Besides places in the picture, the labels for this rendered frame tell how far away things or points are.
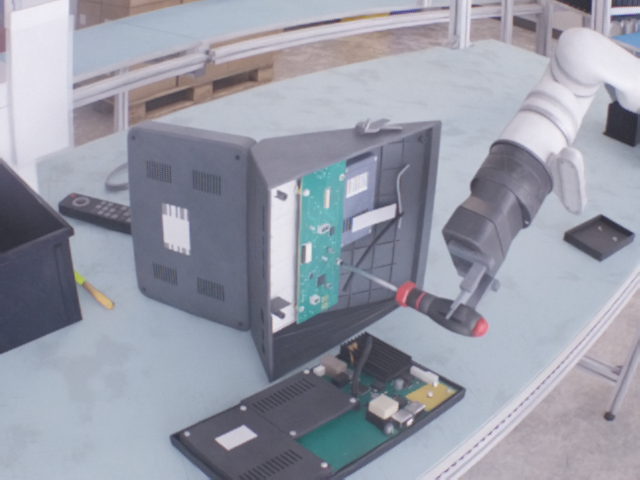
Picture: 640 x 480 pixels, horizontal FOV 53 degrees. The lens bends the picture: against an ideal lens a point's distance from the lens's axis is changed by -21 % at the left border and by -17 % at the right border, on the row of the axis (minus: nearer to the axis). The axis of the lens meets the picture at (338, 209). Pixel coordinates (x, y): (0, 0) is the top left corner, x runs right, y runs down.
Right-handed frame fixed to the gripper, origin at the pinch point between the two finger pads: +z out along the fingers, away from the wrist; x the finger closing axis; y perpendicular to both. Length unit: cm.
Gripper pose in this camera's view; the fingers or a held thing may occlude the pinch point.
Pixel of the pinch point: (449, 324)
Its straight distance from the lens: 67.5
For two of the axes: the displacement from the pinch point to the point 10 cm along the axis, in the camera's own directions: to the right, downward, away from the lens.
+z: -5.8, 7.5, -3.2
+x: -3.2, -5.7, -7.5
